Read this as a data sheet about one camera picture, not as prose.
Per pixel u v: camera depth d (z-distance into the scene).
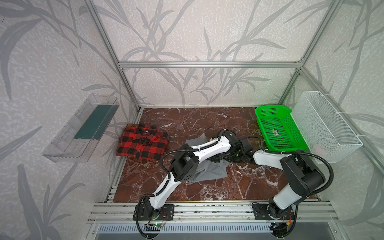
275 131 1.05
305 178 0.46
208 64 1.74
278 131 1.05
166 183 0.58
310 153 0.75
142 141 0.93
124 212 0.75
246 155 0.72
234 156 0.77
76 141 0.63
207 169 0.73
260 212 0.73
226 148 0.63
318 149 0.74
